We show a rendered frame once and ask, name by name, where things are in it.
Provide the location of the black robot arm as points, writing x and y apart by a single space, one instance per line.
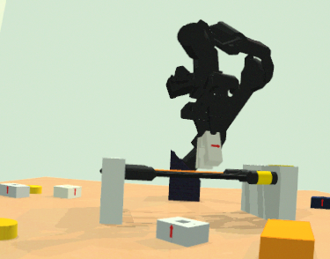
199 40

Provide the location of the yellow disc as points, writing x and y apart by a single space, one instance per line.
8 229
35 189

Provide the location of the white rectangular block with red arrow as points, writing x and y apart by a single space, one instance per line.
182 231

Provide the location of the white block with red mark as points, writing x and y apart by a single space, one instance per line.
14 190

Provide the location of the white box with red mark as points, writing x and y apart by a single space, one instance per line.
67 191

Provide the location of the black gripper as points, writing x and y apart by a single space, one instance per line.
212 99

